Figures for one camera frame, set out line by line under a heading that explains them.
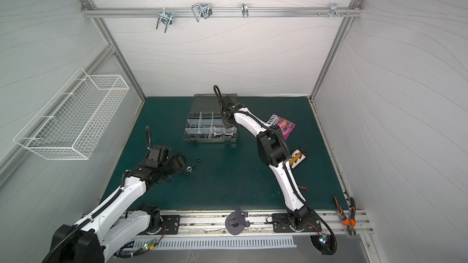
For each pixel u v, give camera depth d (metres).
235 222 0.73
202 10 0.77
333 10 0.76
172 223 0.74
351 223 0.73
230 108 0.77
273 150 0.61
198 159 0.91
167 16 0.78
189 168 0.88
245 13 0.78
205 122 1.05
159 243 0.70
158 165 0.64
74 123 0.69
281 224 0.74
